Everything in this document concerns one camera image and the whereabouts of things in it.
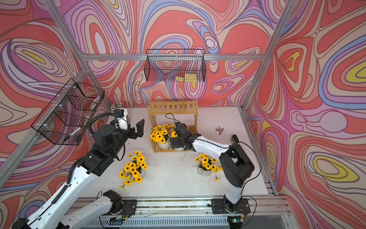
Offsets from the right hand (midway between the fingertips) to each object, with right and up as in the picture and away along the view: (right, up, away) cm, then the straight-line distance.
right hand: (179, 143), depth 91 cm
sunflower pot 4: (-3, +7, -9) cm, 11 cm away
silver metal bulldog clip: (+31, +8, +14) cm, 34 cm away
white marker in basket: (-55, +8, -19) cm, 58 cm away
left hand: (-20, +16, -24) cm, 35 cm away
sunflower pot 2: (+15, -10, -15) cm, 24 cm away
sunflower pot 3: (-11, +7, -11) cm, 17 cm away
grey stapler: (+37, +2, +5) cm, 38 cm away
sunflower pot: (-22, -11, -20) cm, 32 cm away
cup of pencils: (-44, +25, +5) cm, 50 cm away
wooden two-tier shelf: (-2, +23, -8) cm, 24 cm away
